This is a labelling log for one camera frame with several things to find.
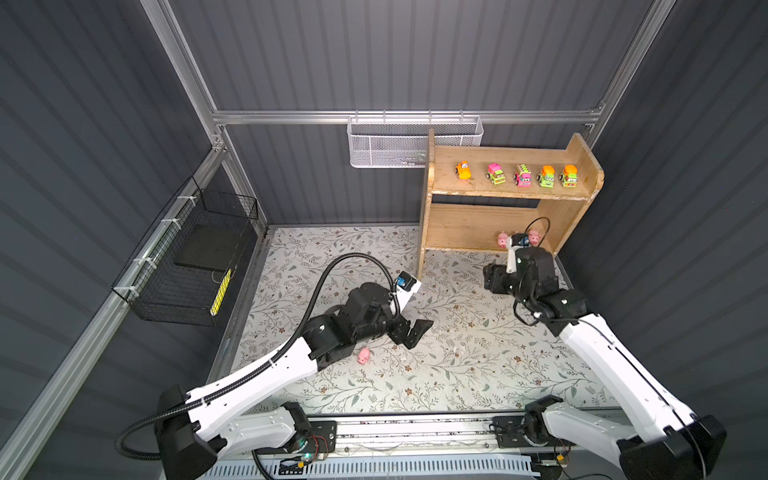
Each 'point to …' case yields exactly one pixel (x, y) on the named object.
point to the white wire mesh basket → (401, 142)
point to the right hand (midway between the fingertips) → (499, 271)
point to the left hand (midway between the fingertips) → (419, 310)
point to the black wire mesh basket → (175, 275)
